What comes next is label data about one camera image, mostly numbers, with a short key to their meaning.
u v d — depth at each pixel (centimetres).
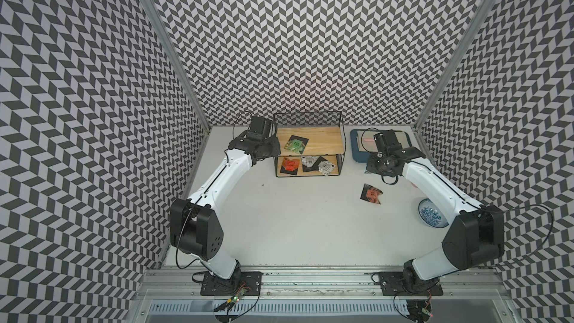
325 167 99
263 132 65
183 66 98
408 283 66
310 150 89
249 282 73
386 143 66
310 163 102
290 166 102
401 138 112
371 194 94
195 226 43
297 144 90
